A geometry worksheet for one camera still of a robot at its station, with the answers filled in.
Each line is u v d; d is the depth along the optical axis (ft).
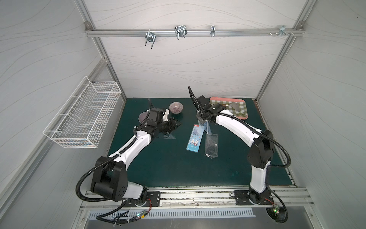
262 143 1.56
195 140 3.13
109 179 1.36
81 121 2.25
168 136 3.23
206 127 3.28
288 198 2.49
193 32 2.59
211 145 3.05
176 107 3.67
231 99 3.89
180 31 2.52
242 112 3.64
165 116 2.52
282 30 2.51
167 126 2.40
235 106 3.77
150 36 2.58
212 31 2.57
